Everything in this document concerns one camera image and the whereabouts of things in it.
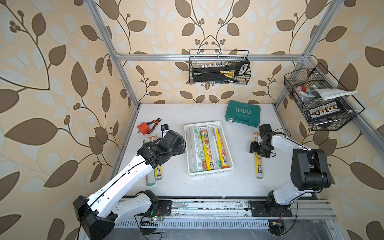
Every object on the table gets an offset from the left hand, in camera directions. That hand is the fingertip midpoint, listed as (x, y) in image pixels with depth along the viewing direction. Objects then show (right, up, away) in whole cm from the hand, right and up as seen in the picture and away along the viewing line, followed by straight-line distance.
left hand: (175, 145), depth 74 cm
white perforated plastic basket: (+21, +9, +28) cm, 36 cm away
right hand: (+48, -8, +19) cm, 52 cm away
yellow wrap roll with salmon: (+27, -13, +12) cm, 32 cm away
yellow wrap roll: (+17, -6, +17) cm, 25 cm away
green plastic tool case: (+45, +18, +34) cm, 59 cm away
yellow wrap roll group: (-11, -15, +10) cm, 22 cm away
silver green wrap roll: (+11, -5, +12) cm, 17 cm away
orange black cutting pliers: (-19, +11, +35) cm, 41 cm away
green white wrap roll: (+6, +4, +22) cm, 24 cm away
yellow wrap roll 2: (+48, -10, +14) cm, 51 cm away
